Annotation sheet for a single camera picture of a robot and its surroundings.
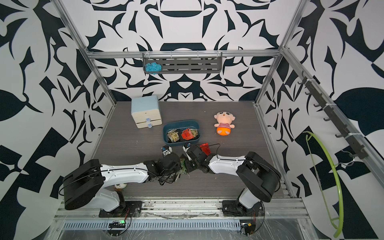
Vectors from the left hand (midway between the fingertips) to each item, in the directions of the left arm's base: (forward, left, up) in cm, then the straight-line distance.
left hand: (181, 160), depth 86 cm
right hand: (+1, -1, -3) cm, 4 cm away
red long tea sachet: (+9, -15, -3) cm, 17 cm away
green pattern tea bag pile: (-7, -1, +5) cm, 9 cm away
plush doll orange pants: (+27, -29, +2) cm, 39 cm away
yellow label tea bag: (+18, +6, -3) cm, 19 cm away
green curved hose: (-30, -54, +24) cm, 66 cm away
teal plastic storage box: (+20, +2, -2) cm, 20 cm away
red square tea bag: (+18, -3, -2) cm, 18 cm away
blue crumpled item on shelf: (+46, +16, +30) cm, 57 cm away
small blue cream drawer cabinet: (+29, +22, +9) cm, 38 cm away
